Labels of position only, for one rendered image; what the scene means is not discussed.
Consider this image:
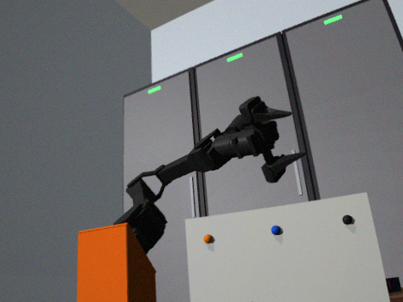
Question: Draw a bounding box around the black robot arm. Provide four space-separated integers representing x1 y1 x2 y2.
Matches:
113 114 279 254

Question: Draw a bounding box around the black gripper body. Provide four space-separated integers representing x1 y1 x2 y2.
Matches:
230 96 286 184

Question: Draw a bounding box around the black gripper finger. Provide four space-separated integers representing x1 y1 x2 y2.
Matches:
251 101 292 123
271 153 305 178

